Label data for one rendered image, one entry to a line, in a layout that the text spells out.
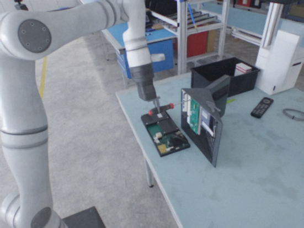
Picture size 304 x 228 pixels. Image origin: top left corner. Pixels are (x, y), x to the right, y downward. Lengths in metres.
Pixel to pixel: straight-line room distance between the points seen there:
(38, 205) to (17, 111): 0.23
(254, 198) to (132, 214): 1.23
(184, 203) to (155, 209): 1.12
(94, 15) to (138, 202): 1.57
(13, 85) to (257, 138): 0.84
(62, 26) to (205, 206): 0.61
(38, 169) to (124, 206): 1.38
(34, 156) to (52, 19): 0.29
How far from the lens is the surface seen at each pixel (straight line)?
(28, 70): 0.53
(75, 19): 0.50
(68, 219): 0.93
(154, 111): 0.70
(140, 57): 0.63
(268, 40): 1.34
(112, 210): 1.87
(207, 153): 0.81
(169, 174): 0.75
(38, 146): 0.51
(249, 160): 0.83
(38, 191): 0.56
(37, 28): 0.45
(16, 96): 0.50
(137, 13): 0.63
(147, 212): 1.80
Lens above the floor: 1.61
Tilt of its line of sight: 38 degrees down
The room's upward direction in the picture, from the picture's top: 6 degrees counter-clockwise
